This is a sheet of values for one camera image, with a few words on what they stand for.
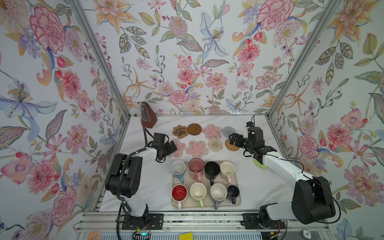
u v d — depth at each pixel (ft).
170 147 2.91
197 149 3.33
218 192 2.70
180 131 3.63
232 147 3.31
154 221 2.41
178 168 2.92
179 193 2.68
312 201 1.39
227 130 3.62
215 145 3.40
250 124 2.63
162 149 2.75
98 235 2.33
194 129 3.73
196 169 2.92
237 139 2.58
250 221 2.41
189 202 2.63
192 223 2.47
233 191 2.67
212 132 3.62
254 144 2.23
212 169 2.82
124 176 1.56
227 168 2.82
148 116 3.51
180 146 3.38
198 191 2.63
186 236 2.26
